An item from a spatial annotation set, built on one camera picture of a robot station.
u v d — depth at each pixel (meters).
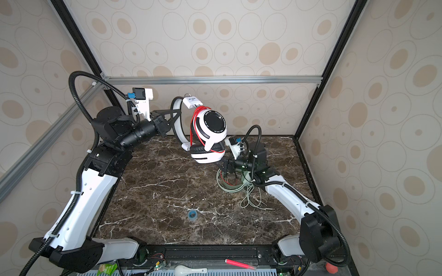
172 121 0.55
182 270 0.70
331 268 0.69
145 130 0.49
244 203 0.90
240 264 0.71
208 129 0.42
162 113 0.50
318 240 0.41
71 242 0.37
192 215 0.85
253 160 0.59
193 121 0.45
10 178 0.51
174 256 0.75
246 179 0.91
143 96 0.47
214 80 0.92
